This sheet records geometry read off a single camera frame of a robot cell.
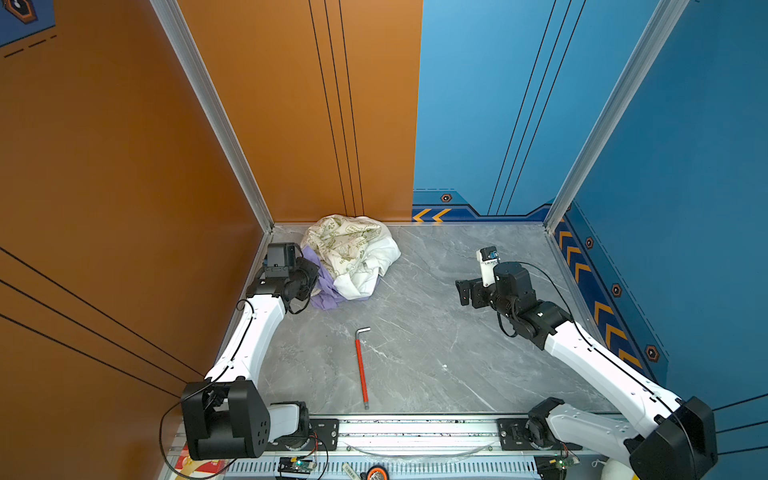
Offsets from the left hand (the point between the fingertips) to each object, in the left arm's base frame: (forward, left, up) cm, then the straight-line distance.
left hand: (320, 265), depth 84 cm
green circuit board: (-45, +2, -20) cm, 49 cm away
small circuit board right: (-44, -62, -18) cm, 78 cm away
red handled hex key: (-21, -12, -19) cm, 31 cm away
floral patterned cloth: (+17, -2, -9) cm, 19 cm away
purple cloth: (-1, 0, -15) cm, 16 cm away
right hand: (-5, -42, +1) cm, 42 cm away
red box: (-46, +25, -16) cm, 54 cm away
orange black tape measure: (-46, -18, -16) cm, 52 cm away
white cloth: (+15, -17, -12) cm, 26 cm away
